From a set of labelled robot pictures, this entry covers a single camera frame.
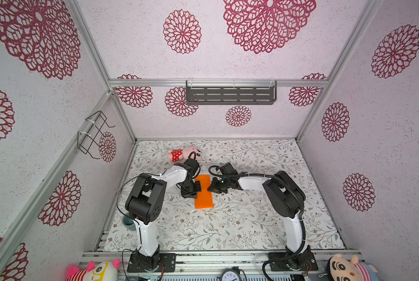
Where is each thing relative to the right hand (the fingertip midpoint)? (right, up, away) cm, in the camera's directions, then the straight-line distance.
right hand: (207, 188), depth 96 cm
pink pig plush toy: (-17, +18, +7) cm, 26 cm away
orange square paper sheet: (-2, -6, -4) cm, 7 cm away
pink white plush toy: (-40, -26, -30) cm, 56 cm away
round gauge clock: (+10, -29, -27) cm, 41 cm away
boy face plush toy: (+50, -25, -31) cm, 64 cm away
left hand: (-5, -5, -3) cm, 8 cm away
